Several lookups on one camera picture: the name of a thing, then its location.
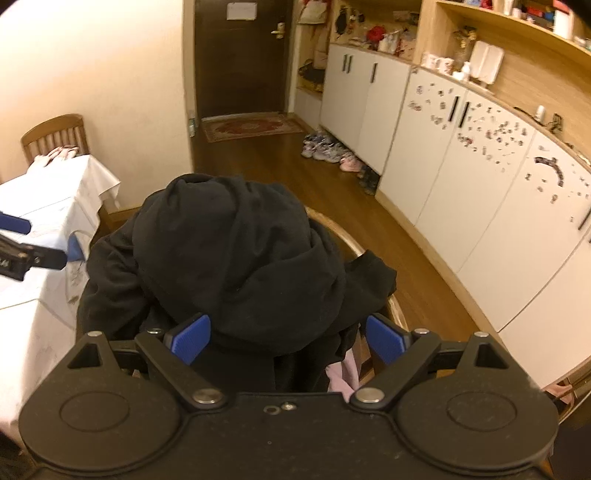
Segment round-backed wooden chair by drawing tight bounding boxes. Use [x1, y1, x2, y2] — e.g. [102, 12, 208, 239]
[305, 205, 409, 388]

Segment white paper sheet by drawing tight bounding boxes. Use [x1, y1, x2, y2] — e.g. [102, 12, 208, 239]
[226, 2, 258, 21]

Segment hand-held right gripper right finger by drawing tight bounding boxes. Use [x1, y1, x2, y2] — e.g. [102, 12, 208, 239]
[348, 313, 511, 411]

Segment white sticker-covered cabinet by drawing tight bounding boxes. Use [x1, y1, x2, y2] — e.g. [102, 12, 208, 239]
[375, 66, 591, 389]

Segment gold ornament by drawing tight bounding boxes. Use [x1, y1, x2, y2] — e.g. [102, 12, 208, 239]
[452, 27, 478, 66]

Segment dark wooden door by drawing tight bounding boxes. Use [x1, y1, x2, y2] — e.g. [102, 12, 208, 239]
[194, 0, 294, 119]

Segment slatted wooden chair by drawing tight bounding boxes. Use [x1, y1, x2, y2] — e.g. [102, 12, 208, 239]
[21, 114, 90, 167]

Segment red patterned doormat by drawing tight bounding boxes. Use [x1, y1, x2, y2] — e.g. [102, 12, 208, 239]
[202, 113, 305, 143]

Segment white blue printed tablecloth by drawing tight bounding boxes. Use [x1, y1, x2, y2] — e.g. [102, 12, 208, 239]
[0, 154, 122, 444]

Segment white patterned mugs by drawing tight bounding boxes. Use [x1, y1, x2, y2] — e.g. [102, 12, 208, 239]
[421, 52, 456, 75]

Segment white two-door cabinet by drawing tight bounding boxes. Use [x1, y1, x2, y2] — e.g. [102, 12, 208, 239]
[320, 43, 411, 177]

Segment wooden wall shelf unit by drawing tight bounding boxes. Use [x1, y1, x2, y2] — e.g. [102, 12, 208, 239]
[413, 0, 591, 163]

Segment row of shoes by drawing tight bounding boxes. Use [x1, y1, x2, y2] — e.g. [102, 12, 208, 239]
[301, 130, 382, 195]

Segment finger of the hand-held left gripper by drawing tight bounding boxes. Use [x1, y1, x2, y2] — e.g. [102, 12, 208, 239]
[0, 211, 32, 234]
[0, 232, 87, 280]

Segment white folding tray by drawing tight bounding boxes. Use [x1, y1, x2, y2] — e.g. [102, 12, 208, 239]
[468, 41, 505, 88]

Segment hanging bags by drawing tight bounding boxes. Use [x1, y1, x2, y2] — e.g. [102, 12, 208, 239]
[295, 0, 331, 93]

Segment pink cloth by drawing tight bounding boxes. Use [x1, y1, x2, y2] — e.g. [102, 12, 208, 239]
[34, 145, 81, 165]

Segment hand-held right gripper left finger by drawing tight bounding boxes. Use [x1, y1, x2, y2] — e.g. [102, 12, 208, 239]
[67, 313, 229, 411]

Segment black hooded garment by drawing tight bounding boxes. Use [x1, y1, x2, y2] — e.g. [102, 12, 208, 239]
[76, 173, 398, 393]

